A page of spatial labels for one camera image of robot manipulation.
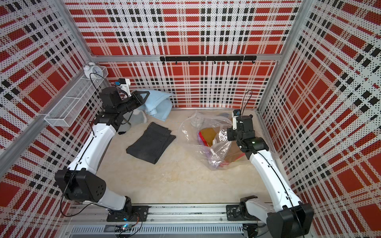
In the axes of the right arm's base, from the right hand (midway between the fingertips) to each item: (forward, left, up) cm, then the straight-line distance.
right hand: (235, 127), depth 77 cm
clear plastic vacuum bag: (-13, +12, -9) cm, 20 cm away
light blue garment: (+8, +40, +11) cm, 42 cm away
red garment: (+7, +18, -21) cm, 28 cm away
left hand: (+12, +43, +15) cm, 47 cm away
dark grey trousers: (+2, +53, -22) cm, 57 cm away
